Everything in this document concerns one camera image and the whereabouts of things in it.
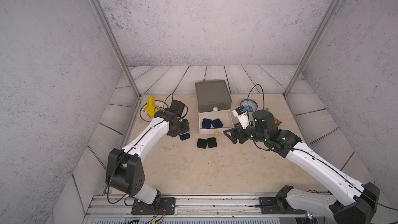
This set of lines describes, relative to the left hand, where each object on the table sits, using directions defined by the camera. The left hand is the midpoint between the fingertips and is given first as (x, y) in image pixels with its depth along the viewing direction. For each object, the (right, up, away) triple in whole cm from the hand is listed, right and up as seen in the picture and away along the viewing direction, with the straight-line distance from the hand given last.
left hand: (188, 130), depth 85 cm
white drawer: (+13, +4, +9) cm, 16 cm away
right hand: (+20, +3, -13) cm, 24 cm away
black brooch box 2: (+13, -8, +9) cm, 18 cm away
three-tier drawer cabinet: (+15, +14, +5) cm, 20 cm away
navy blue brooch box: (+10, +3, +10) cm, 14 cm away
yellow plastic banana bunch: (-28, +13, +22) cm, 38 cm away
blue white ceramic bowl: (+42, +14, +26) cm, 52 cm away
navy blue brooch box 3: (-2, -3, -1) cm, 4 cm away
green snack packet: (+56, +3, +16) cm, 58 cm away
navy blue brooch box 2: (+16, +3, +9) cm, 18 cm away
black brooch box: (+7, -9, +9) cm, 15 cm away
